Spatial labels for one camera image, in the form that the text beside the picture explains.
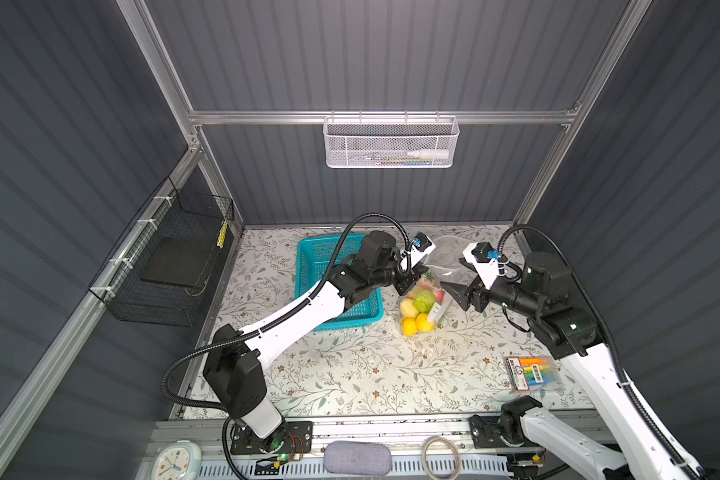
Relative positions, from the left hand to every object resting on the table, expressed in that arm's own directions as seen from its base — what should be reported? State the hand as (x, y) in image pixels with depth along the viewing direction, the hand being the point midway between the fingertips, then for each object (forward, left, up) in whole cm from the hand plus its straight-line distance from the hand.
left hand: (426, 265), depth 74 cm
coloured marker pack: (-19, -29, -26) cm, 44 cm away
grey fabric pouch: (-36, +19, -25) cm, 48 cm away
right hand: (-6, -5, +5) cm, 9 cm away
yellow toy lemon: (-6, -1, -20) cm, 21 cm away
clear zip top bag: (-2, -2, -19) cm, 19 cm away
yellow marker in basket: (+17, +54, -2) cm, 57 cm away
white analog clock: (-34, +61, -26) cm, 75 cm away
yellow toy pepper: (-5, +2, -23) cm, 24 cm away
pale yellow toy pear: (0, +1, -22) cm, 22 cm away
